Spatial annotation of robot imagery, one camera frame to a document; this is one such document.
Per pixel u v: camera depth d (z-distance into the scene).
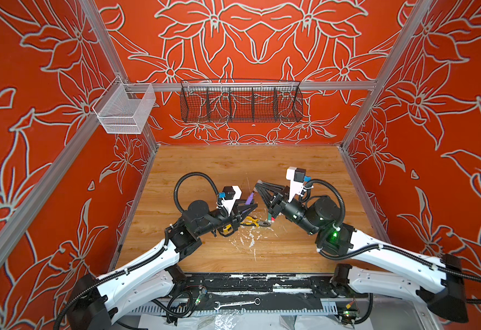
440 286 0.40
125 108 0.93
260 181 0.58
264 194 0.58
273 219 0.88
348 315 0.68
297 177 0.52
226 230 0.87
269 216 0.72
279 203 0.52
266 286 0.74
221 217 0.59
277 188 0.55
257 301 0.70
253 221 0.89
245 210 0.62
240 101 0.97
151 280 0.58
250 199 0.61
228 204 0.57
